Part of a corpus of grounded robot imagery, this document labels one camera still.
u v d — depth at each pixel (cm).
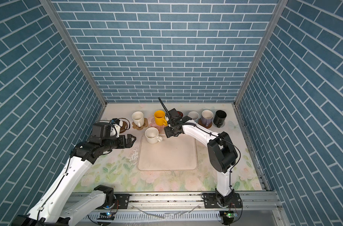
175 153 95
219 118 101
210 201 73
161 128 105
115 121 66
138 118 100
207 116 106
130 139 68
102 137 55
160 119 99
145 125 105
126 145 66
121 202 74
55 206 39
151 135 98
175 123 71
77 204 52
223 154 50
